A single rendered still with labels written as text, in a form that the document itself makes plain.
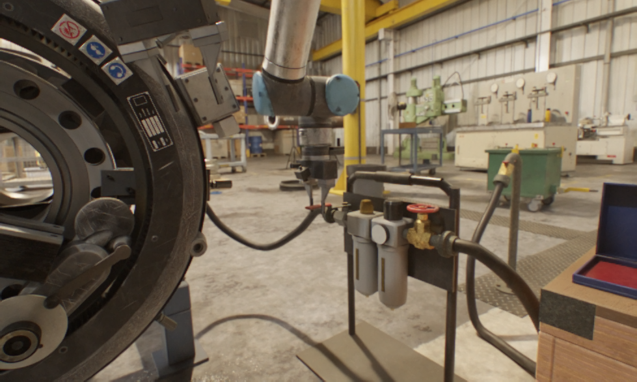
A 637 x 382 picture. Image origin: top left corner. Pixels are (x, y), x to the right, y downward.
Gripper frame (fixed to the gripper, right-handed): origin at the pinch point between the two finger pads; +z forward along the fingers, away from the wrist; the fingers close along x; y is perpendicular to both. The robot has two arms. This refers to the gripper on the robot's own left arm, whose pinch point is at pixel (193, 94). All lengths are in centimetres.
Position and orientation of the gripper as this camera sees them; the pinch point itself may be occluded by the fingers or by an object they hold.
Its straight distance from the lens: 51.4
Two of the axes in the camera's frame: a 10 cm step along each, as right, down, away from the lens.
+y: 0.8, -5.1, 8.5
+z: 1.9, 8.5, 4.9
